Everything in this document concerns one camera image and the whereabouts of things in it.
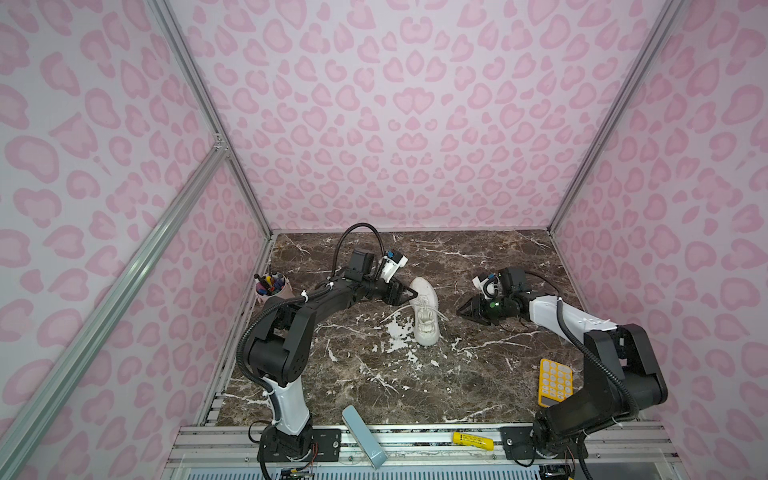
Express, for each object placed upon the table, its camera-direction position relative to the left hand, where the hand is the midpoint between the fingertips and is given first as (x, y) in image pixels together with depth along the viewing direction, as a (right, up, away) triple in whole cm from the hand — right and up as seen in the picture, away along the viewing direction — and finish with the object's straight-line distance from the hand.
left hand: (412, 286), depth 89 cm
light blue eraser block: (-13, -34, -17) cm, 40 cm away
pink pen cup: (-39, -2, +3) cm, 39 cm away
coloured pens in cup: (-43, 0, +2) cm, 43 cm away
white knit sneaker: (+4, -8, +1) cm, 9 cm away
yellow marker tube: (+14, -36, -17) cm, 42 cm away
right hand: (+15, -7, -2) cm, 16 cm away
